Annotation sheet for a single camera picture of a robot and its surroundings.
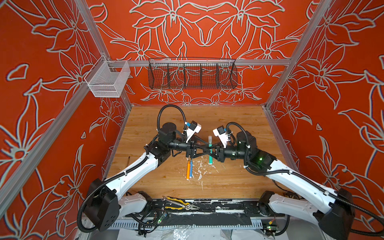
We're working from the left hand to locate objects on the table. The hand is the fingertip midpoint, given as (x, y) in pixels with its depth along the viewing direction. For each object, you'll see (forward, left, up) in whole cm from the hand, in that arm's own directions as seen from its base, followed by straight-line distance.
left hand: (208, 149), depth 63 cm
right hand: (+1, +2, -3) cm, 3 cm away
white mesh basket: (+38, +62, +4) cm, 73 cm away
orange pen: (+1, +9, -28) cm, 29 cm away
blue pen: (+2, +8, -28) cm, 29 cm away
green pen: (-2, -2, -5) cm, 5 cm away
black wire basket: (+55, +10, +2) cm, 56 cm away
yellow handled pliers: (-18, +8, -27) cm, 33 cm away
